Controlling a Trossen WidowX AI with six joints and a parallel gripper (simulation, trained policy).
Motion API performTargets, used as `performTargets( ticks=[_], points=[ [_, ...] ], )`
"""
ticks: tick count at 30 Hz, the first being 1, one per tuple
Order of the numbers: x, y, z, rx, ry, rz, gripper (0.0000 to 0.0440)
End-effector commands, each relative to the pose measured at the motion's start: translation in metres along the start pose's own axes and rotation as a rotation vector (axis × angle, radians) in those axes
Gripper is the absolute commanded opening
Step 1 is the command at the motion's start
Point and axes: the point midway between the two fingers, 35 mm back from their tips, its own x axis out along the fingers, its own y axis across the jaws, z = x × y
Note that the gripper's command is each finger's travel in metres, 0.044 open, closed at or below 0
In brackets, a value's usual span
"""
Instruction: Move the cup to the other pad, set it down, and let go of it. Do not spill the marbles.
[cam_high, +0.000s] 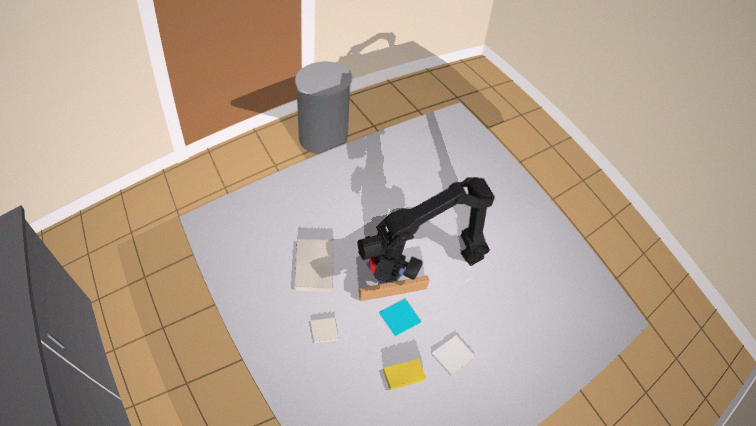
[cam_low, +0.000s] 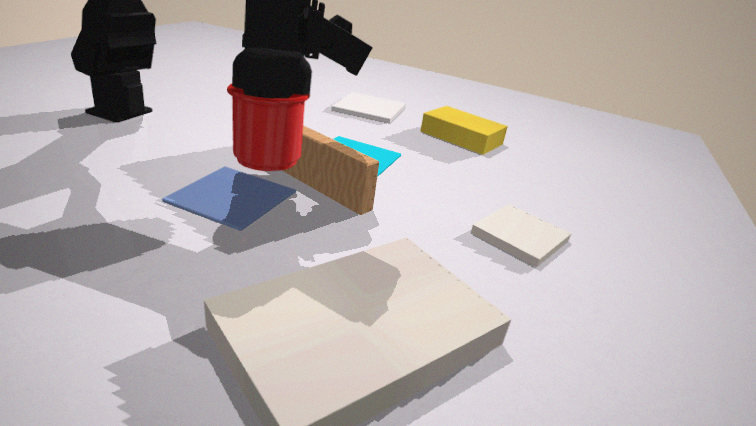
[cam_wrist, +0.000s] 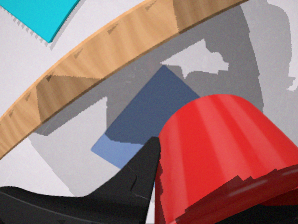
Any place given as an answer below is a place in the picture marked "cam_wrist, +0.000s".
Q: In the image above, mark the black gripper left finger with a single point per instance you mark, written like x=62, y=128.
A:
x=124, y=199

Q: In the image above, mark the red plastic cup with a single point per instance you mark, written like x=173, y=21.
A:
x=219, y=156

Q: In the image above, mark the wooden plank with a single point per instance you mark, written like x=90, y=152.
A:
x=116, y=45

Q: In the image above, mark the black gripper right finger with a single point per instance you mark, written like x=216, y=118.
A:
x=265, y=214

